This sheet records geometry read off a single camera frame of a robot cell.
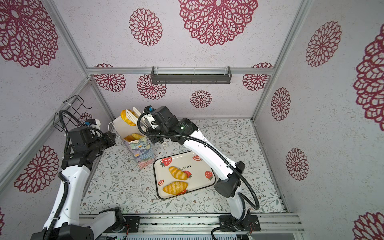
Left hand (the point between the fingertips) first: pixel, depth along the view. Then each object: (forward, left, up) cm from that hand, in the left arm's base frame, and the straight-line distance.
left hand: (116, 137), depth 75 cm
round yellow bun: (+12, -1, -15) cm, 19 cm away
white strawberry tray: (-9, -43, -25) cm, 51 cm away
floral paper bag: (-2, -11, -10) cm, 15 cm away
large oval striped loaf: (-18, -29, -22) cm, 41 cm away
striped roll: (-10, -30, -23) cm, 39 cm away
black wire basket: (+14, +26, +6) cm, 30 cm away
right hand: (-2, -19, +8) cm, 20 cm away
